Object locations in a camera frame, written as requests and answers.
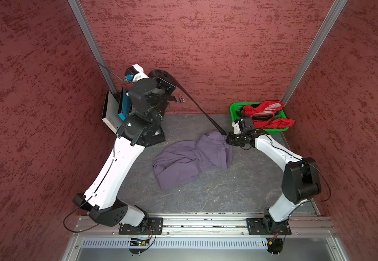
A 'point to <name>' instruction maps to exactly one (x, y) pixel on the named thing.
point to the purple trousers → (180, 162)
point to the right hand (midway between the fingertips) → (226, 142)
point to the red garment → (268, 107)
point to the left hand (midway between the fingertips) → (168, 75)
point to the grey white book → (110, 116)
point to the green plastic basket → (278, 130)
